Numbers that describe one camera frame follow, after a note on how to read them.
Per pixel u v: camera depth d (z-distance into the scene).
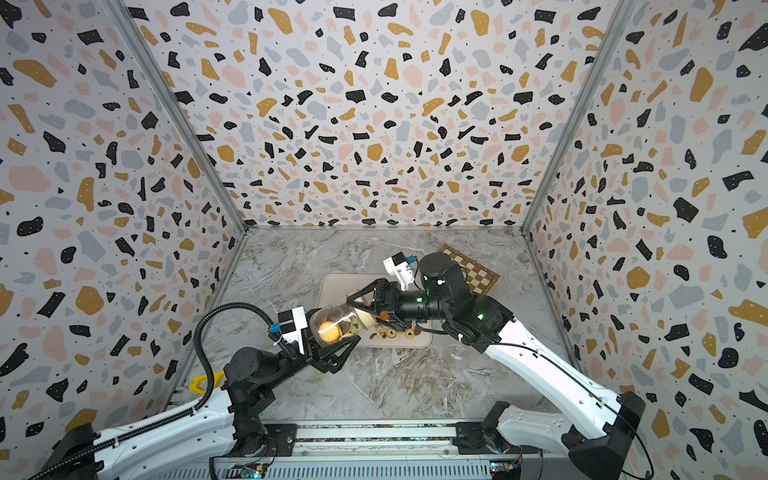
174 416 0.49
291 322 0.52
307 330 0.54
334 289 1.09
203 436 0.52
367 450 0.73
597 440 0.39
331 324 0.56
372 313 0.52
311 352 0.56
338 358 0.57
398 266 0.60
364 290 0.55
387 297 0.53
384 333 0.92
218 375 0.84
